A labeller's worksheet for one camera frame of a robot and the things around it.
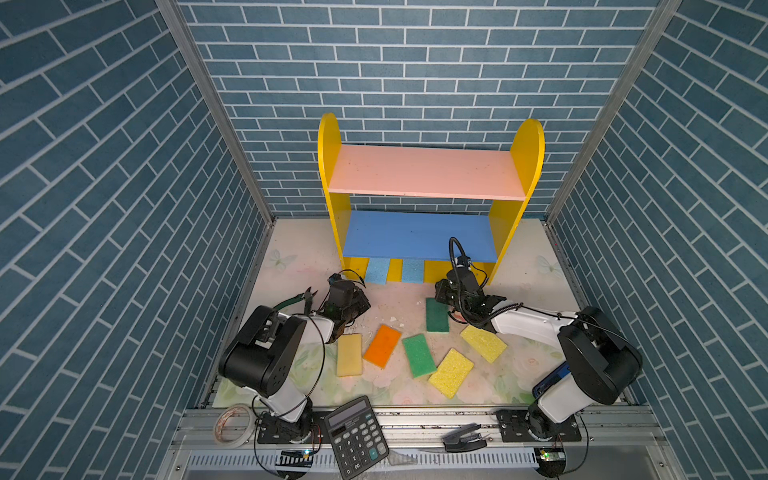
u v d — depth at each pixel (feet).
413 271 3.34
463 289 2.27
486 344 2.84
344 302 2.46
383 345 2.85
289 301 3.16
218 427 2.38
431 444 2.42
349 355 2.78
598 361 1.48
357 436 2.32
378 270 3.34
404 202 3.91
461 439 2.32
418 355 2.77
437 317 3.00
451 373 2.68
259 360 1.50
